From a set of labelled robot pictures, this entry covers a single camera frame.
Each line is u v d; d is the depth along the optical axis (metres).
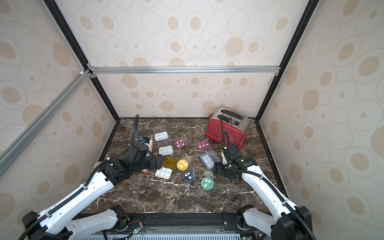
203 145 1.03
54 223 0.39
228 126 0.92
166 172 0.90
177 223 0.75
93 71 0.91
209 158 0.97
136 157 0.55
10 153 0.51
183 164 0.94
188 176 0.89
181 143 1.04
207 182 0.87
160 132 1.10
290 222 0.38
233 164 0.56
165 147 1.01
